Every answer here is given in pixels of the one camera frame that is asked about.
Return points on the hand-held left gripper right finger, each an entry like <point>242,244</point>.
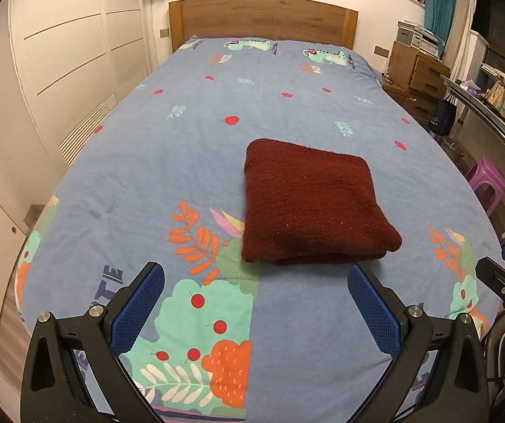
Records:
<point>375,313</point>

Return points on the white vent grille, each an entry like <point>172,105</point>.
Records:
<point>87,130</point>

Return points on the teal window curtain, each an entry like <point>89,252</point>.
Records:
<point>439,4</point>

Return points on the dark blue tote bag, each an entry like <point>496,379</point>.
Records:
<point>445,116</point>

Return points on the short row of pale books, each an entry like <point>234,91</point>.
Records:
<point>501,94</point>

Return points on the wooden headboard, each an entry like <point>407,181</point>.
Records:
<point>261,17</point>

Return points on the printed blue bedsheet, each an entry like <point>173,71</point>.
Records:
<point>190,141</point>

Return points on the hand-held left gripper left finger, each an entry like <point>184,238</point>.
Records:
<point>140,308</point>

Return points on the white wardrobe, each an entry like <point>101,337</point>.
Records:
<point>58,53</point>

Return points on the dark red knit sweater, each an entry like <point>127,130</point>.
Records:
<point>314,202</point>

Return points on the glass-top desk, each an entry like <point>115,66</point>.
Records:
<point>494,112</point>

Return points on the purple tissue box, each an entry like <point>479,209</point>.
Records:
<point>468,88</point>

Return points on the grey wall switch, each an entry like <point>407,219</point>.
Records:
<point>164,32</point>
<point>380,50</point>

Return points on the wooden drawer cabinet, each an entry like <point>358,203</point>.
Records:
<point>428,75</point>

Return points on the grey printer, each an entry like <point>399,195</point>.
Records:
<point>408,35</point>

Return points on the purple plastic stool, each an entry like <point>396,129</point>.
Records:
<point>486,169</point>

